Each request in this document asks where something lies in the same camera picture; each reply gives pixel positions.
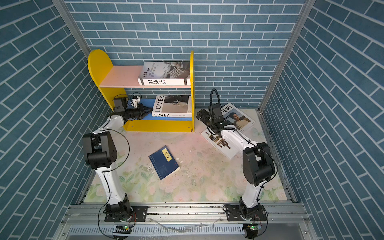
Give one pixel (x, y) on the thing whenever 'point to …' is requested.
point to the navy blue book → (164, 162)
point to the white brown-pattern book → (218, 143)
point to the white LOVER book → (174, 106)
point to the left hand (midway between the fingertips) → (153, 108)
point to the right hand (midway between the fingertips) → (199, 114)
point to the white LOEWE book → (240, 121)
